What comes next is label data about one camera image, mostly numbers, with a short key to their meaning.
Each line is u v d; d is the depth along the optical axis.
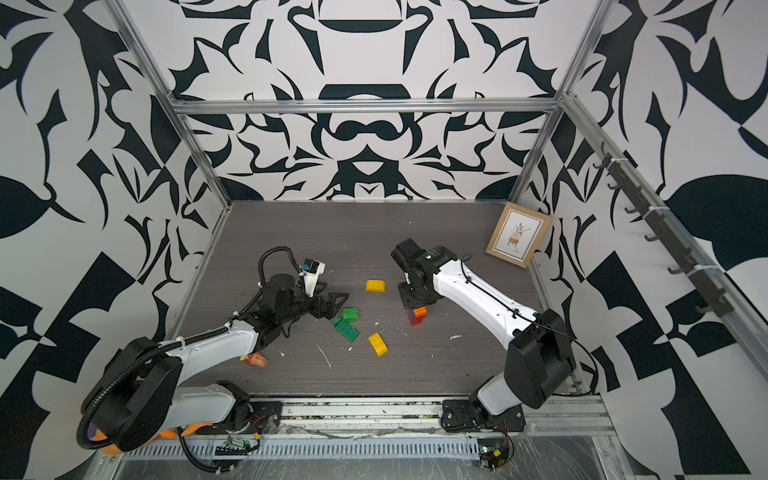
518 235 0.99
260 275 0.65
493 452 0.71
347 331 0.87
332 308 0.76
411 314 0.83
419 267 0.58
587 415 0.76
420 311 0.80
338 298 0.78
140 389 0.42
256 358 0.81
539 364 0.42
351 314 0.89
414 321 0.87
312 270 0.75
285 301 0.69
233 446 0.67
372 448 0.71
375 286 0.96
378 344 0.85
